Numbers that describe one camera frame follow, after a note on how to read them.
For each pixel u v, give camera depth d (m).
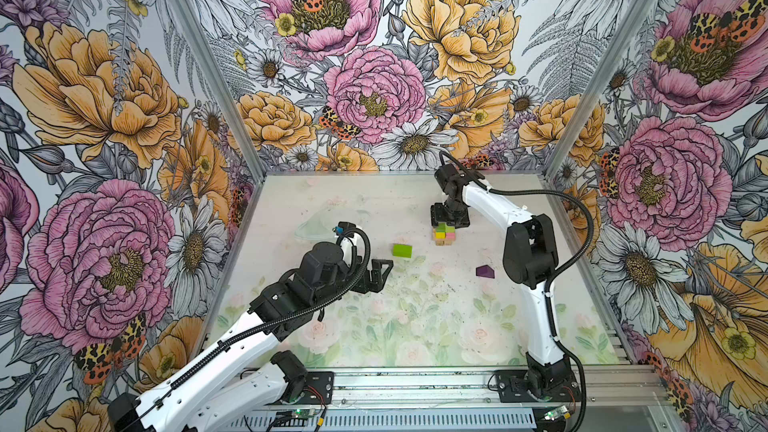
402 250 1.00
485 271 0.92
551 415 0.72
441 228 0.99
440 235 0.99
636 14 0.80
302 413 0.71
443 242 1.00
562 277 0.58
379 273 0.62
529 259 0.59
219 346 0.44
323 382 0.75
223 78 0.94
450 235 1.00
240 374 0.46
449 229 0.99
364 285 0.61
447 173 0.84
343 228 0.62
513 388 0.73
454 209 0.85
